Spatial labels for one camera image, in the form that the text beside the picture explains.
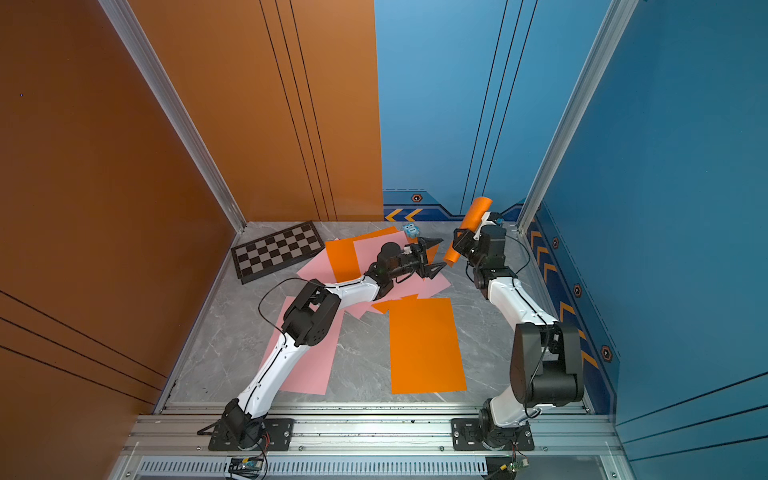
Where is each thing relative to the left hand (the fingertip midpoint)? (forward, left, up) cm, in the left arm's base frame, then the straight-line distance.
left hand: (448, 245), depth 90 cm
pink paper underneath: (+4, +44, -18) cm, 48 cm away
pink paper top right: (+13, +27, -20) cm, 36 cm away
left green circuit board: (-54, +50, -20) cm, 76 cm away
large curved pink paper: (-32, +40, -20) cm, 55 cm away
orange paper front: (+10, +36, -19) cm, 42 cm away
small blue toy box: (+21, +10, -16) cm, 28 cm away
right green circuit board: (-53, -13, -17) cm, 57 cm away
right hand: (+3, -3, +4) cm, 5 cm away
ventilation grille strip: (-54, +33, -18) cm, 66 cm away
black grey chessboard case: (+6, +64, -14) cm, 65 cm away
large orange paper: (+1, -5, +10) cm, 11 cm away
